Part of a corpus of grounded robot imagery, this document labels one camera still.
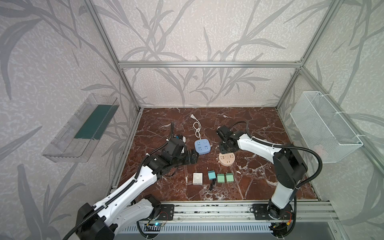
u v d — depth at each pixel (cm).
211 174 85
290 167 47
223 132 73
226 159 90
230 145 66
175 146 57
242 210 75
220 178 83
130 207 55
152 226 72
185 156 64
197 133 105
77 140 63
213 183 82
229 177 84
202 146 96
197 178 82
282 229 71
